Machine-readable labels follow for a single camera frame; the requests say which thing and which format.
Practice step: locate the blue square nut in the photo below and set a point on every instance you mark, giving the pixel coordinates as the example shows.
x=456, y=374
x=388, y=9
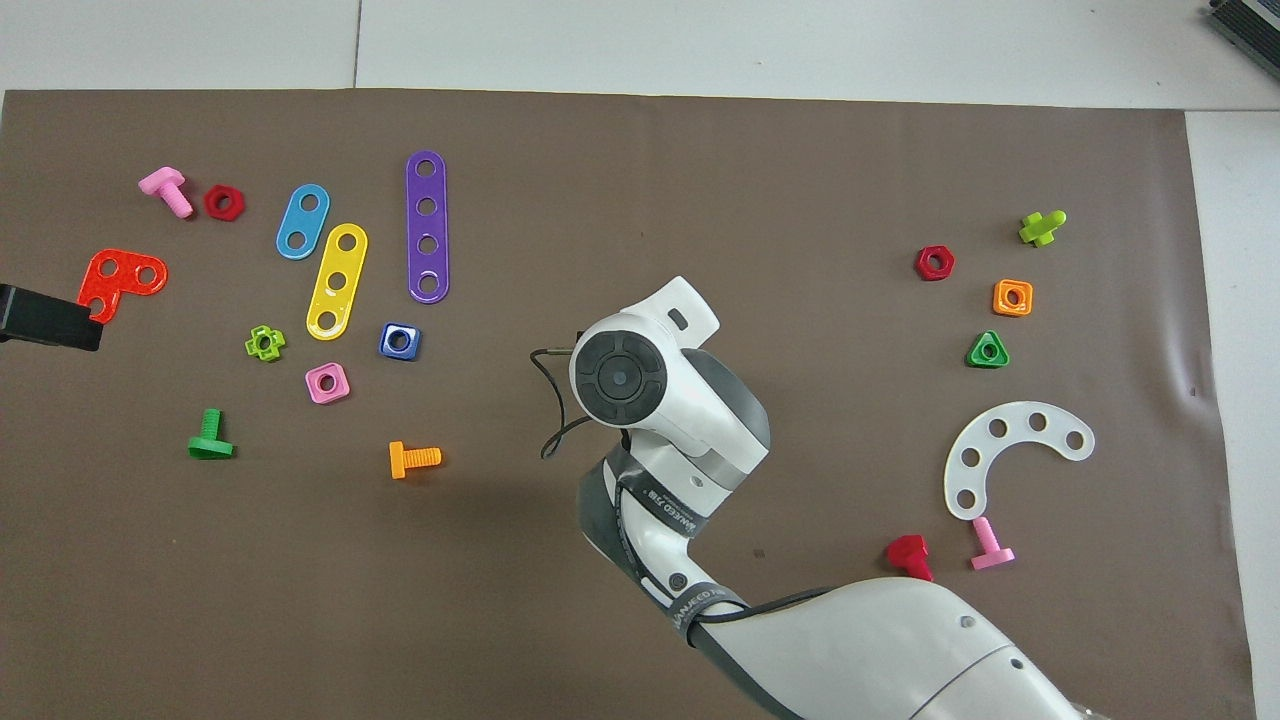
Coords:
x=386, y=350

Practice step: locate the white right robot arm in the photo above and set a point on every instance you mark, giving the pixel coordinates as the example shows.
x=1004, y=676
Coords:
x=850, y=640

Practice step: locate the pink plastic screw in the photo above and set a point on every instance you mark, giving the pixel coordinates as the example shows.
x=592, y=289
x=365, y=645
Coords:
x=163, y=182
x=985, y=535

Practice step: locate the green plastic screw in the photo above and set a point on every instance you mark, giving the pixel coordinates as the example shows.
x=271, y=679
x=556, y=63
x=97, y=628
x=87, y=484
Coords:
x=210, y=425

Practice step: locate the red hexagon nut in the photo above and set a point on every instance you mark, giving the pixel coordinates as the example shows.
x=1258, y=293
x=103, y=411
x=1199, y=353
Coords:
x=210, y=200
x=922, y=265

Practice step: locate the lime green cross nut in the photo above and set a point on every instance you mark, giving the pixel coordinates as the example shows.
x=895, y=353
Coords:
x=254, y=346

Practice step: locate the pink square nut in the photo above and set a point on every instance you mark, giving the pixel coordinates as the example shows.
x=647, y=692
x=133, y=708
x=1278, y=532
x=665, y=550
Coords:
x=340, y=392

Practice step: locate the orange plastic screw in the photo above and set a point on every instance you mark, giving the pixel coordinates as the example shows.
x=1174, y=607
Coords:
x=415, y=458

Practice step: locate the red plastic screw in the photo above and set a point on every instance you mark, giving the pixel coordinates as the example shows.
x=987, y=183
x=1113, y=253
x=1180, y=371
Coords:
x=908, y=552

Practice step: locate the green triangle nut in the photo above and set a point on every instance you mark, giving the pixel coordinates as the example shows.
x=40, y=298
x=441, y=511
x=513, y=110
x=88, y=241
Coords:
x=975, y=358

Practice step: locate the orange square nut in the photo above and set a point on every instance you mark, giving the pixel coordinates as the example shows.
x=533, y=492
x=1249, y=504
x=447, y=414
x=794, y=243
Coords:
x=1000, y=305

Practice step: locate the lime green cross-head screw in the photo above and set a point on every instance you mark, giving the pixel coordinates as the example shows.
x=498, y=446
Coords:
x=1040, y=230

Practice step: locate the orange three-hole corner plate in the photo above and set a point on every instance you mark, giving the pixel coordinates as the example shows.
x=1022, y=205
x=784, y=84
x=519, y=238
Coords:
x=125, y=285

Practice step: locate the light blue two-hole strip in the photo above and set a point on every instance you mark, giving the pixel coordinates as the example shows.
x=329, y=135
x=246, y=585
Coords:
x=303, y=222

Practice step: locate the yellow three-hole strip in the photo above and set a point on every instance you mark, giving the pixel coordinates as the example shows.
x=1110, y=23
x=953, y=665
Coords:
x=342, y=262

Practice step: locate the brown table mat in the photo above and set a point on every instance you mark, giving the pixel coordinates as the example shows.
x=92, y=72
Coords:
x=300, y=580

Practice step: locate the purple four-hole strip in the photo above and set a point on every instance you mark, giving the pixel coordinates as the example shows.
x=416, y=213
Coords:
x=427, y=226

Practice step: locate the white curved five-hole strip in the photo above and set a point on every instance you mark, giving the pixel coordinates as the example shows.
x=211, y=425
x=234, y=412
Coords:
x=1018, y=418

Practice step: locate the grey ridged device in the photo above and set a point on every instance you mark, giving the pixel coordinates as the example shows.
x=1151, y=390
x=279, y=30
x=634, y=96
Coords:
x=1250, y=20

